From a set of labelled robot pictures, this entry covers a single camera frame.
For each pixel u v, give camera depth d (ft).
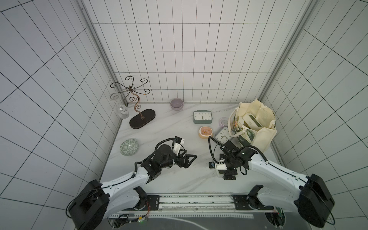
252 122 2.90
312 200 1.28
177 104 3.76
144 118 3.60
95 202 1.31
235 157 2.01
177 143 2.27
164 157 2.00
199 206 2.38
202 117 3.50
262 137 2.54
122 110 2.95
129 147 3.03
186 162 2.24
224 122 3.42
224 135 3.19
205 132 3.21
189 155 2.27
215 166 2.29
